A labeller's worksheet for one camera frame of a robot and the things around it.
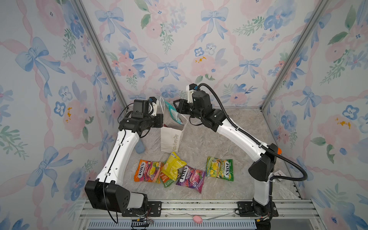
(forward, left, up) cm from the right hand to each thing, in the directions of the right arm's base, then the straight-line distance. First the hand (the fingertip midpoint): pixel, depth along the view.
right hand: (176, 102), depth 73 cm
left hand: (-4, +7, -8) cm, 11 cm away
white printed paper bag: (-11, +2, -13) cm, 17 cm away
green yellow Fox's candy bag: (-21, -25, -34) cm, 48 cm away
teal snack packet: (+1, +2, -9) cm, 9 cm away
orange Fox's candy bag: (-24, +17, -33) cm, 44 cm away
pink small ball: (-46, -11, -35) cm, 59 cm away
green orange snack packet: (-28, +6, -35) cm, 45 cm away
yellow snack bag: (-23, +4, -30) cm, 38 cm away
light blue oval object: (-7, +26, -33) cm, 43 cm away
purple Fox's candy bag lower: (-27, -8, -34) cm, 44 cm away
